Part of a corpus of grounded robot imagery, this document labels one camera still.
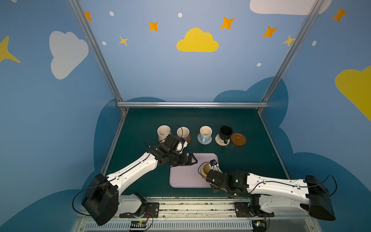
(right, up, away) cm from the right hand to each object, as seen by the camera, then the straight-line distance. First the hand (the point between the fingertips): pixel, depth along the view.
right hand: (213, 179), depth 79 cm
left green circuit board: (-40, -21, -5) cm, 45 cm away
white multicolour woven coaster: (+9, +18, +23) cm, 30 cm away
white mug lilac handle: (-17, +25, +19) cm, 36 cm away
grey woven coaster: (-6, +20, +22) cm, 30 cm away
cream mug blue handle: (-2, +24, +17) cm, 29 cm away
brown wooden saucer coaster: (+23, +20, +26) cm, 40 cm away
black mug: (+12, +24, +20) cm, 34 cm away
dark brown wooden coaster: (-13, +19, +23) cm, 32 cm away
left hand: (-12, +11, 0) cm, 16 cm away
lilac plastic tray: (-14, -1, +9) cm, 17 cm away
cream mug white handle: (-32, +25, +23) cm, 46 cm away
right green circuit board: (+23, -22, -5) cm, 32 cm away
